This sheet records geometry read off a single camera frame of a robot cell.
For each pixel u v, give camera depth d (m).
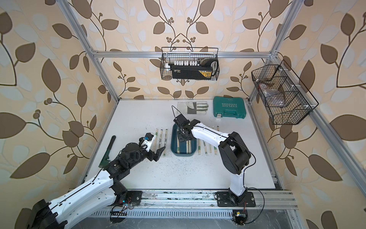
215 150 0.92
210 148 0.93
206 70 0.83
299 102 0.66
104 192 0.60
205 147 0.94
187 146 0.94
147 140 0.66
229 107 1.09
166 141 0.96
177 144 0.94
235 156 0.48
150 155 0.69
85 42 0.85
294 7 0.71
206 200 0.75
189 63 0.83
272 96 0.69
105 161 0.88
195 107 1.16
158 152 0.71
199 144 0.95
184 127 0.70
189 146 0.94
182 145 0.94
